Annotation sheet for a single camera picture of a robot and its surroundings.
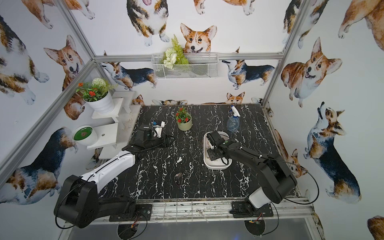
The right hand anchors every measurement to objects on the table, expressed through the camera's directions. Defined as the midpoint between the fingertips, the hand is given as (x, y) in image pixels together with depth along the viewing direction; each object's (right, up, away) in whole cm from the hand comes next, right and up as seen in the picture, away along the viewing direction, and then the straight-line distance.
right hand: (212, 152), depth 89 cm
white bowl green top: (-66, +11, -13) cm, 68 cm away
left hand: (-22, +11, -4) cm, 25 cm away
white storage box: (+4, -6, -2) cm, 7 cm away
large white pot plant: (-60, +32, -12) cm, 69 cm away
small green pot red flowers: (-18, +20, +9) cm, 28 cm away
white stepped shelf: (-55, +11, -3) cm, 57 cm away
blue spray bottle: (+17, +17, +21) cm, 32 cm away
